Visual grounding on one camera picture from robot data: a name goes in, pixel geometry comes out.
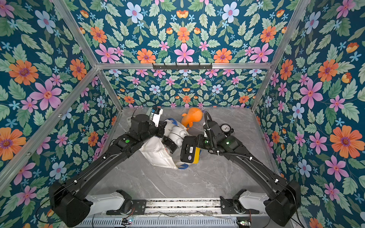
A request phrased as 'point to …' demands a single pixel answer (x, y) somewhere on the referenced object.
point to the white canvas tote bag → (157, 153)
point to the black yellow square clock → (190, 152)
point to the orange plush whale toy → (194, 114)
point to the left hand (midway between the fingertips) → (167, 121)
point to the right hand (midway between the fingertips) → (197, 138)
